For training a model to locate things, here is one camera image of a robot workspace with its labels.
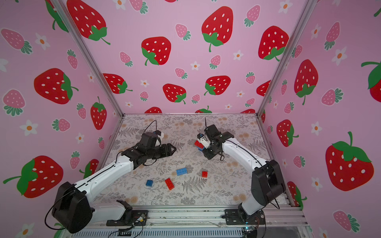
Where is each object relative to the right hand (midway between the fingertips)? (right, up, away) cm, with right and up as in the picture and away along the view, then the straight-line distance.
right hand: (210, 151), depth 87 cm
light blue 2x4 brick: (-18, -13, +2) cm, 22 cm away
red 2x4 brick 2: (-24, -18, -3) cm, 30 cm away
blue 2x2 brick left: (-36, -18, -1) cm, 41 cm away
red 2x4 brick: (-8, +5, -4) cm, 10 cm away
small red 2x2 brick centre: (-3, -14, +1) cm, 14 cm away
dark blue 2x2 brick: (-5, 0, +12) cm, 13 cm away
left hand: (-21, +2, -4) cm, 22 cm away
